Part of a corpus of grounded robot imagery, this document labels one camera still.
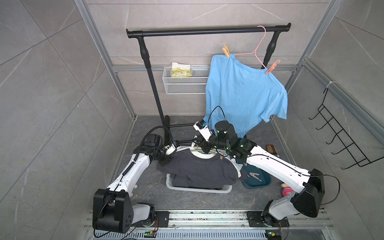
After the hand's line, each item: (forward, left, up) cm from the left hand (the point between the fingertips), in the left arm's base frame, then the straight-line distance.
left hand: (170, 152), depth 85 cm
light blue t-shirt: (+19, -42, +24) cm, 52 cm away
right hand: (-2, -14, +17) cm, 22 cm away
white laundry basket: (-21, -30, -2) cm, 37 cm away
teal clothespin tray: (-12, -48, -12) cm, 51 cm away
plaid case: (+6, -66, -10) cm, 67 cm away
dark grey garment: (-12, -11, +2) cm, 16 cm away
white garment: (-11, -37, +1) cm, 39 cm away
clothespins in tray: (-11, -49, -10) cm, 52 cm away
